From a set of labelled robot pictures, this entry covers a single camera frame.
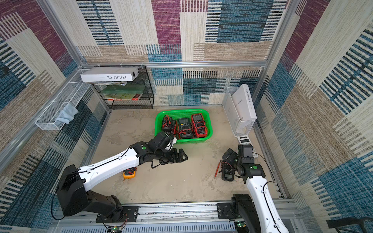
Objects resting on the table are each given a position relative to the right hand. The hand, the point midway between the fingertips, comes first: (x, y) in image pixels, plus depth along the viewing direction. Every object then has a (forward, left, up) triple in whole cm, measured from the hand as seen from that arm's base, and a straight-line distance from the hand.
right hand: (230, 156), depth 82 cm
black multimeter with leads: (+22, +37, +3) cm, 43 cm away
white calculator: (+17, -15, -10) cm, 24 cm away
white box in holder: (+31, -11, +6) cm, 33 cm away
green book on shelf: (+38, +65, +15) cm, 77 cm away
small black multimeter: (-6, +1, -7) cm, 10 cm away
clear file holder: (+35, -11, +6) cm, 37 cm away
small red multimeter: (+21, +17, 0) cm, 27 cm away
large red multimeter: (+23, +33, -3) cm, 40 cm away
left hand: (-3, +27, +4) cm, 27 cm away
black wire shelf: (+52, +57, -5) cm, 78 cm away
